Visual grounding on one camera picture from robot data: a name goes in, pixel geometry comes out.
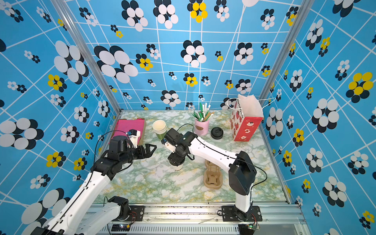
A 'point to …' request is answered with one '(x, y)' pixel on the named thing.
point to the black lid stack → (217, 133)
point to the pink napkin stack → (124, 125)
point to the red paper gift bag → (246, 116)
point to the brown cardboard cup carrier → (213, 177)
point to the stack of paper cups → (160, 128)
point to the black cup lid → (176, 159)
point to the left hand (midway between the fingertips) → (151, 145)
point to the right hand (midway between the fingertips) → (178, 155)
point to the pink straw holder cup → (201, 128)
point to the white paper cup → (176, 168)
